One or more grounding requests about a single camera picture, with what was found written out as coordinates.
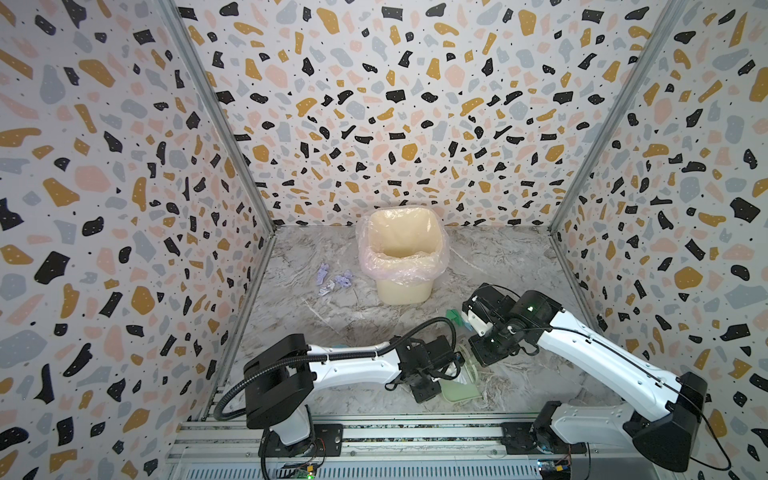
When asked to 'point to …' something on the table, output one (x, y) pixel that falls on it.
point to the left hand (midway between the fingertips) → (434, 383)
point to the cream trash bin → (404, 293)
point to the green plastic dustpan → (457, 392)
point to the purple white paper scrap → (323, 269)
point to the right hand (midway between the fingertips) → (472, 353)
